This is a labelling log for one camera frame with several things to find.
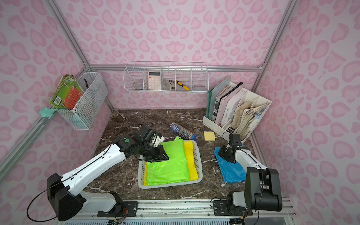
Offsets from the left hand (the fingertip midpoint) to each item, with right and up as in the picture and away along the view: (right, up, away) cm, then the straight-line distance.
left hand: (168, 156), depth 72 cm
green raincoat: (+4, -8, +3) cm, 9 cm away
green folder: (+26, +34, +16) cm, 46 cm away
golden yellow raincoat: (+13, -10, +8) cm, 18 cm away
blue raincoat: (+36, -13, +12) cm, 40 cm away
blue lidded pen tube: (+7, +10, +26) cm, 29 cm away
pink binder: (+31, +29, +12) cm, 45 cm away
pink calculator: (-12, +45, +23) cm, 52 cm away
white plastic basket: (+16, -5, +9) cm, 19 cm away
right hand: (+32, -2, +20) cm, 37 cm away
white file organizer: (+45, +19, +15) cm, 51 cm away
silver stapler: (-1, +43, +24) cm, 49 cm away
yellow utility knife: (+8, +42, +26) cm, 50 cm away
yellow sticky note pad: (+27, +7, +31) cm, 41 cm away
